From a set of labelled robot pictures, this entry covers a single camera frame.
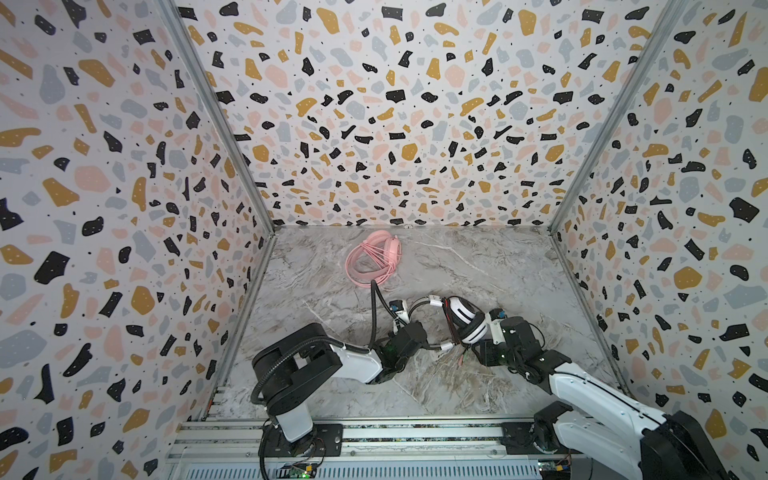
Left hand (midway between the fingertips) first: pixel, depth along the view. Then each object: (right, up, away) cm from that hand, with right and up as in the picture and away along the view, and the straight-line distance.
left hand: (427, 320), depth 87 cm
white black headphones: (+11, 0, -6) cm, 13 cm away
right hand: (+13, -6, -1) cm, 15 cm away
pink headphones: (-18, +18, +22) cm, 33 cm away
